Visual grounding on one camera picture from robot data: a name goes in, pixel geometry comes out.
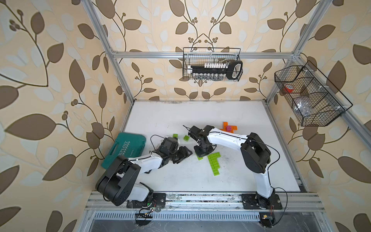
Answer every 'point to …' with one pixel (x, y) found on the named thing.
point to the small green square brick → (186, 137)
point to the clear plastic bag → (304, 106)
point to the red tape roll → (289, 88)
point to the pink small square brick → (229, 128)
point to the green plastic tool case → (129, 145)
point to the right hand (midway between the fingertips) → (201, 155)
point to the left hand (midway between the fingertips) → (188, 152)
